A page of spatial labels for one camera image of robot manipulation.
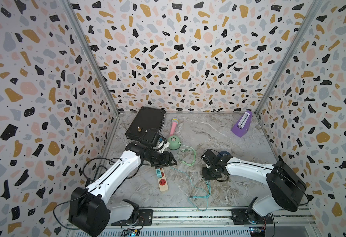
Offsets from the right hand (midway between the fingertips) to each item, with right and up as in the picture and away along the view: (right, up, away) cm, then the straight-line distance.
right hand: (204, 176), depth 87 cm
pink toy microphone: (-19, +34, +25) cm, 46 cm away
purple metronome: (+29, +30, +16) cm, 45 cm away
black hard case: (-39, +33, +23) cm, 56 cm away
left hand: (-17, +11, -11) cm, 23 cm away
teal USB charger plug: (-26, +4, -6) cm, 27 cm away
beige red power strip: (-24, -2, -4) cm, 24 cm away
